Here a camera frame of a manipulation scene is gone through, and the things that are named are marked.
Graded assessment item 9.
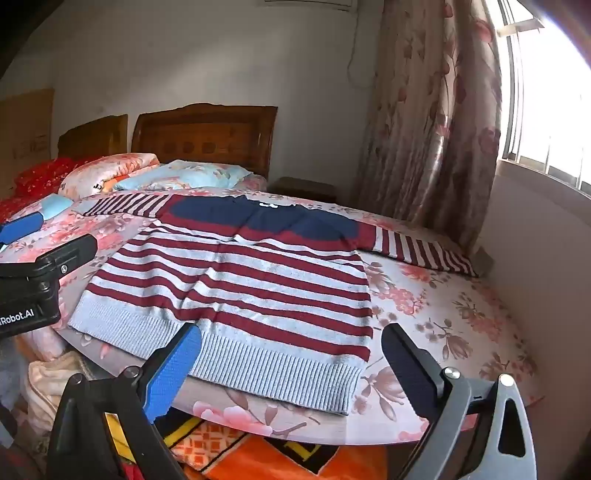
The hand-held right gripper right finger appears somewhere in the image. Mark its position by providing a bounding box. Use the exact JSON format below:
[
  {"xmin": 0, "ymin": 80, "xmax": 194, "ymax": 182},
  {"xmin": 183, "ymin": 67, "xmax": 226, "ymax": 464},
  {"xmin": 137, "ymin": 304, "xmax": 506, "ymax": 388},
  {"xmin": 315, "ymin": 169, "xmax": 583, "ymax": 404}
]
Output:
[{"xmin": 381, "ymin": 323, "xmax": 539, "ymax": 480}]

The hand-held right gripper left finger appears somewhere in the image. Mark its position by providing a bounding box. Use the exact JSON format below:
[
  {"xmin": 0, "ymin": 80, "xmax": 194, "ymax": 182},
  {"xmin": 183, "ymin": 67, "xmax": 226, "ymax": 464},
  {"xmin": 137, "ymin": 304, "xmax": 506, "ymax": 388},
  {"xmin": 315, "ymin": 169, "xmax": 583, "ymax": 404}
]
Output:
[{"xmin": 46, "ymin": 322, "xmax": 203, "ymax": 480}]

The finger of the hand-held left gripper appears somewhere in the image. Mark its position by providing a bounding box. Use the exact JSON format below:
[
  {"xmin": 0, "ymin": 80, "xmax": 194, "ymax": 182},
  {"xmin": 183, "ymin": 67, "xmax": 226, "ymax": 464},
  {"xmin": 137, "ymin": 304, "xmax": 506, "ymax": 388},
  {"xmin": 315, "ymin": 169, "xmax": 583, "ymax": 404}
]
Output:
[
  {"xmin": 0, "ymin": 234, "xmax": 99, "ymax": 283},
  {"xmin": 0, "ymin": 211, "xmax": 45, "ymax": 253}
]

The red white striped knit sweater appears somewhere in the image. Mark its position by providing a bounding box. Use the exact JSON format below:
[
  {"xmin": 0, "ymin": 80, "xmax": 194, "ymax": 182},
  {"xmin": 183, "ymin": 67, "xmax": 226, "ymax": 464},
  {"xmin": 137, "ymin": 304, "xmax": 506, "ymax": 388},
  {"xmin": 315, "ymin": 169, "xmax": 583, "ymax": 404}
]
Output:
[{"xmin": 68, "ymin": 194, "xmax": 479, "ymax": 416}]

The plain light blue cloth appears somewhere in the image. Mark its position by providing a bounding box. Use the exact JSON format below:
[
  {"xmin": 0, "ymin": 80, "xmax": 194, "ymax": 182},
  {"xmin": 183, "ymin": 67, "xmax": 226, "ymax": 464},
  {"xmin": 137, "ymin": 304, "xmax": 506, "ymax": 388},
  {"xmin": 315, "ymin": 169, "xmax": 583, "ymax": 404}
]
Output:
[{"xmin": 39, "ymin": 194, "xmax": 75, "ymax": 219}]

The red patterned blanket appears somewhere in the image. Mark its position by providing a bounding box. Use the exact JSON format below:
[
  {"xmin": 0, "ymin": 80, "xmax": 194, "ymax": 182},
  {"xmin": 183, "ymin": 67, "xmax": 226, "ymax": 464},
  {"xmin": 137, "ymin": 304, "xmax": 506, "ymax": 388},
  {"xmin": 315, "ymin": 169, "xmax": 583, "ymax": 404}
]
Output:
[{"xmin": 0, "ymin": 157, "xmax": 100, "ymax": 223}]

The pink floral bed sheet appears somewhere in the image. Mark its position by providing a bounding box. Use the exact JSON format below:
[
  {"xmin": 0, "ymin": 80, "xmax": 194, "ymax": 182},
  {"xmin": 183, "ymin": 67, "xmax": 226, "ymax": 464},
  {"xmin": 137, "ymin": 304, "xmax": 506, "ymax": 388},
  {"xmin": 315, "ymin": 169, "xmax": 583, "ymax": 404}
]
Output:
[{"xmin": 0, "ymin": 186, "xmax": 542, "ymax": 446}]

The orange pink floral pillow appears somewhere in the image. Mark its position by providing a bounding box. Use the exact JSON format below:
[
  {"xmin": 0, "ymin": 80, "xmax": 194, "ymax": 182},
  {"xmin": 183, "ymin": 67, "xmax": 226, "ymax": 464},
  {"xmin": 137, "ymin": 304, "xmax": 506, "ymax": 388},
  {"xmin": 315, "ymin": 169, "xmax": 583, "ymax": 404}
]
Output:
[{"xmin": 58, "ymin": 152, "xmax": 160, "ymax": 200}]

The cardboard box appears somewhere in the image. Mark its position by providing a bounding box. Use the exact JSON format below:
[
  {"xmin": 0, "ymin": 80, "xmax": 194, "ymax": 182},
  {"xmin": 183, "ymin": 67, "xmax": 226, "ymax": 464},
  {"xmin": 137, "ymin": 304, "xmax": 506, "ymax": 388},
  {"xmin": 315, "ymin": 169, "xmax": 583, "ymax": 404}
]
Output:
[{"xmin": 0, "ymin": 89, "xmax": 55, "ymax": 200}]

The orange patterned blanket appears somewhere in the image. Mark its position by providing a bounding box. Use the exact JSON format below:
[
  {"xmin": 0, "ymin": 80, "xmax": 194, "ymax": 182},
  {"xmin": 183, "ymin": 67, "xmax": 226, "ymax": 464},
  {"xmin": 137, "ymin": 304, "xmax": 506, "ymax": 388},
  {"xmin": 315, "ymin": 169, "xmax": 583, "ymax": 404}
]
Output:
[{"xmin": 105, "ymin": 406, "xmax": 394, "ymax": 480}]

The small wooden headboard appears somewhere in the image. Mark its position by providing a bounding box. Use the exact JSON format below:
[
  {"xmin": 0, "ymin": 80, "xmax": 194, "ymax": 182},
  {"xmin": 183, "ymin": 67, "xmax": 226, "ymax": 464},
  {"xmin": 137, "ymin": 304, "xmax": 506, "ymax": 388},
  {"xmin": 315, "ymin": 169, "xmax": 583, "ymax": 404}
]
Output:
[{"xmin": 57, "ymin": 114, "xmax": 129, "ymax": 160}]

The light blue floral pillow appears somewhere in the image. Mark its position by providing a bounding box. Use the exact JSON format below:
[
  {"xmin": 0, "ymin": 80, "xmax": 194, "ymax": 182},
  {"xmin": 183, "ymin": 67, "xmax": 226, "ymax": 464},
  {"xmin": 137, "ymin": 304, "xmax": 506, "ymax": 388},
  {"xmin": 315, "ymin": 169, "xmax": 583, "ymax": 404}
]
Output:
[{"xmin": 113, "ymin": 160, "xmax": 253, "ymax": 191}]

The large carved wooden headboard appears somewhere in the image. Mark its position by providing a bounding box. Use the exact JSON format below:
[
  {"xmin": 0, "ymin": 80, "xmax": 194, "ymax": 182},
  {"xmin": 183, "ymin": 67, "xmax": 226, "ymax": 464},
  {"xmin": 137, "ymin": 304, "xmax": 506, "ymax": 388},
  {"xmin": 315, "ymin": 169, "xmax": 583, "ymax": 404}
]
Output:
[{"xmin": 130, "ymin": 104, "xmax": 279, "ymax": 180}]

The dark wooden nightstand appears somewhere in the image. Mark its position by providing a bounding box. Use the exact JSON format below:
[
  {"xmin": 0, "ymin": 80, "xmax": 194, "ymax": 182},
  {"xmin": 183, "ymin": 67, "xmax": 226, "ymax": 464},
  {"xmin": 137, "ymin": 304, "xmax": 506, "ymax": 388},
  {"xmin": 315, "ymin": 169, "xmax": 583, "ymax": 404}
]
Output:
[{"xmin": 267, "ymin": 176, "xmax": 339, "ymax": 205}]

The floral curtain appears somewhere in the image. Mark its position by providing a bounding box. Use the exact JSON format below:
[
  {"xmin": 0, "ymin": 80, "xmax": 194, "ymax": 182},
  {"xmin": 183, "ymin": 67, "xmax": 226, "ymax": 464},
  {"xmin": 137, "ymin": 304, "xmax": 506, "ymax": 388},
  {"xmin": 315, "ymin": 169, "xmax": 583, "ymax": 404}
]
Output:
[{"xmin": 353, "ymin": 0, "xmax": 505, "ymax": 260}]

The barred window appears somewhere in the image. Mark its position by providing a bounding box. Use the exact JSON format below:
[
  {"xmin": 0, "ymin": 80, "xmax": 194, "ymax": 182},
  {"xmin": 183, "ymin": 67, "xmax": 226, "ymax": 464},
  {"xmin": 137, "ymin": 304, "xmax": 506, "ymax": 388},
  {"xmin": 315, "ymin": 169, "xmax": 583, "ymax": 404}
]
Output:
[{"xmin": 485, "ymin": 0, "xmax": 591, "ymax": 197}]

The white air conditioner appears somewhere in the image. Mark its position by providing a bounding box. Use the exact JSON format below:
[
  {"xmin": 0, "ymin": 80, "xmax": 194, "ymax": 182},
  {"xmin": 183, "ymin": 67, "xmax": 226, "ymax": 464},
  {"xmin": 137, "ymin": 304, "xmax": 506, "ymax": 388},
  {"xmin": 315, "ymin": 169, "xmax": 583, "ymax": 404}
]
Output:
[{"xmin": 267, "ymin": 0, "xmax": 357, "ymax": 13}]

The thin wall cable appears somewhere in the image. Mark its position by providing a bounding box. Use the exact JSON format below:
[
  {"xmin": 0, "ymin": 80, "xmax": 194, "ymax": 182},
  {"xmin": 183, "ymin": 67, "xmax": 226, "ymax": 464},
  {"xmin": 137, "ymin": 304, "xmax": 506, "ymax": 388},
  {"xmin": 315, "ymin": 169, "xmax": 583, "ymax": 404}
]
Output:
[{"xmin": 345, "ymin": 9, "xmax": 368, "ymax": 89}]

